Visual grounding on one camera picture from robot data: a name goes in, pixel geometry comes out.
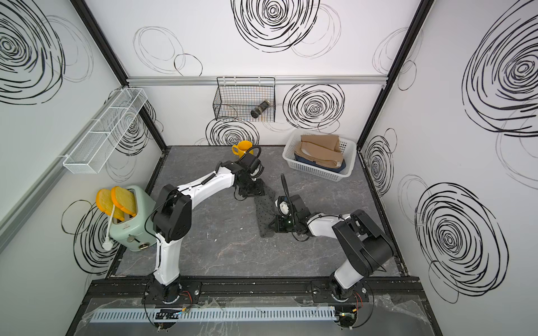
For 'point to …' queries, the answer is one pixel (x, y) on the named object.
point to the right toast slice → (124, 201)
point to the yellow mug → (242, 147)
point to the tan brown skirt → (324, 149)
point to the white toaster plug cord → (108, 244)
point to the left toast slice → (104, 201)
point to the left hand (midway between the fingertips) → (262, 195)
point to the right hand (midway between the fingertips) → (270, 227)
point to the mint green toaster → (139, 232)
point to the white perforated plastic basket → (349, 151)
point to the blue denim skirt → (337, 170)
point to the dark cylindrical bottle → (256, 111)
